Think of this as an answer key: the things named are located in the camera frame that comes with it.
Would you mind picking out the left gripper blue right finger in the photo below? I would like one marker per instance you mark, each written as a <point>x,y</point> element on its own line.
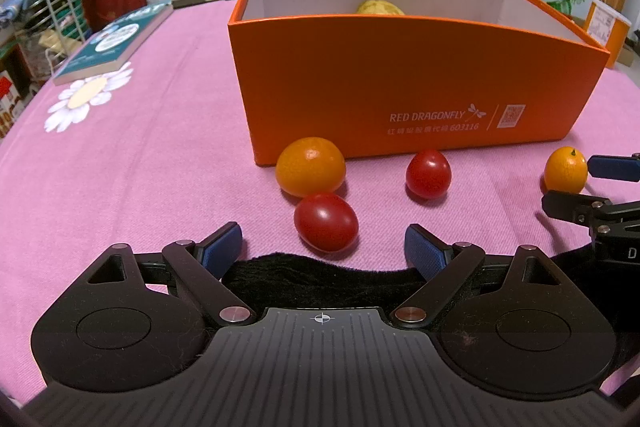
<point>453,273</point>

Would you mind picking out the white wire rack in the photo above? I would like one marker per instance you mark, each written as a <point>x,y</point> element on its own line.
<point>57,26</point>

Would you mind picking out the pink floral tablecloth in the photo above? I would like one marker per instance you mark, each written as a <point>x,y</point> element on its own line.
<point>164,154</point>

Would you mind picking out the yellow melon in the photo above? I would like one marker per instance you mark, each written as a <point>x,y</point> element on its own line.
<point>379,7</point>

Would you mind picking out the orange mandarin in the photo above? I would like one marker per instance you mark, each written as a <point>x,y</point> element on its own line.
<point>310,165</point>
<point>566,170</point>

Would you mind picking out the red cherry tomato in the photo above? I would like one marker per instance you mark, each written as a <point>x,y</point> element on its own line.
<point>428,174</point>
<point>326,222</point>

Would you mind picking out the teal book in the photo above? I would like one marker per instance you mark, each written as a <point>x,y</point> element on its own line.
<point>113,46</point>

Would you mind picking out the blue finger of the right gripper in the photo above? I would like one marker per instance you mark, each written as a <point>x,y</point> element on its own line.
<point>619,168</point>
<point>592,212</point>

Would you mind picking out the orange cardboard box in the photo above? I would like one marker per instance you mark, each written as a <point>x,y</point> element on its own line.
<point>447,74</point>

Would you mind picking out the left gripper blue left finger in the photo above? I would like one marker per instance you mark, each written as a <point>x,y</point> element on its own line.
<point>192,272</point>

